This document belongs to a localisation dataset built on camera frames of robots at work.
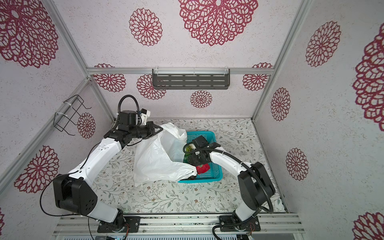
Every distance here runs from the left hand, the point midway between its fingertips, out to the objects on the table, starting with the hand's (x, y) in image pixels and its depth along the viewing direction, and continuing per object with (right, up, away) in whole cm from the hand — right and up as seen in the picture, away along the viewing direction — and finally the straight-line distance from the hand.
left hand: (162, 130), depth 79 cm
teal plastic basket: (+30, -25, +8) cm, 39 cm away
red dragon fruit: (+22, -22, +7) cm, 32 cm away
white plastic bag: (-1, -13, -4) cm, 14 cm away
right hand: (+19, -16, +9) cm, 27 cm away
